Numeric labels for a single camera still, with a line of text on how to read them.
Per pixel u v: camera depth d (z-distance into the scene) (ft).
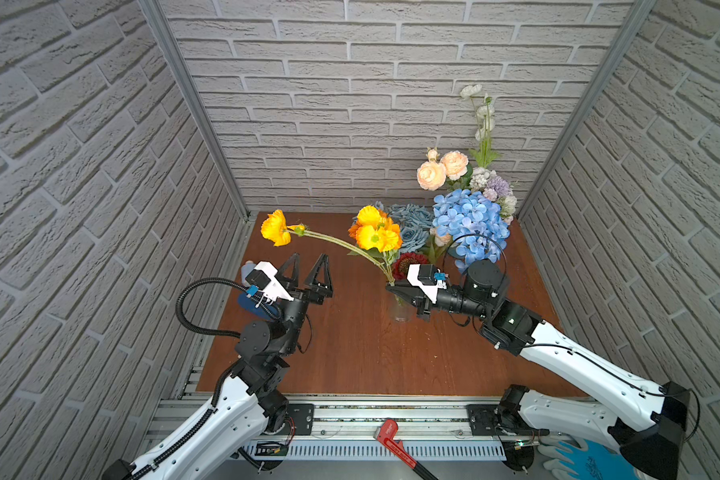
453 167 2.48
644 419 1.30
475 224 1.83
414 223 2.19
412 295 1.84
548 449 2.28
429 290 1.73
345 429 2.40
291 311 1.86
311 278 1.79
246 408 1.66
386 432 2.33
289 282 1.90
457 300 1.79
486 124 2.95
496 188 2.55
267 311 1.72
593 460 2.24
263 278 1.70
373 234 1.27
